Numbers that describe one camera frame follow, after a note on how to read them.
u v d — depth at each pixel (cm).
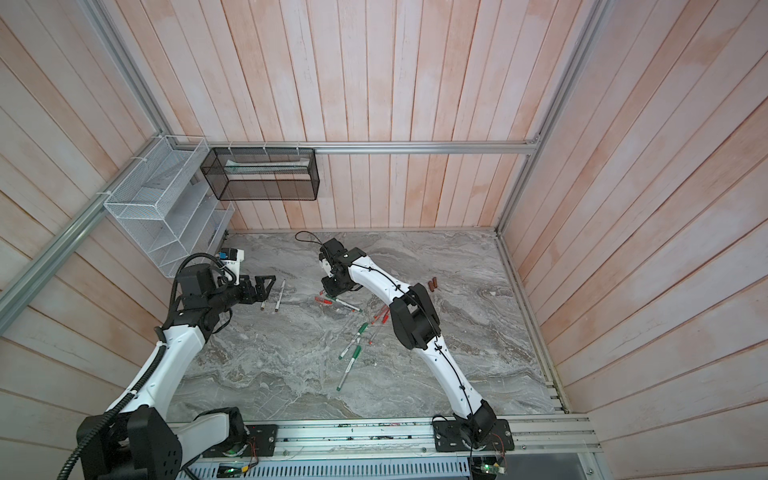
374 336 92
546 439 75
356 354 88
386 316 96
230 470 70
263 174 105
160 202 69
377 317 95
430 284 104
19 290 52
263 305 98
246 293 73
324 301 100
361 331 93
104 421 39
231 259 70
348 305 98
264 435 76
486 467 71
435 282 105
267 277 79
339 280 86
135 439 39
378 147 99
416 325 62
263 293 75
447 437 73
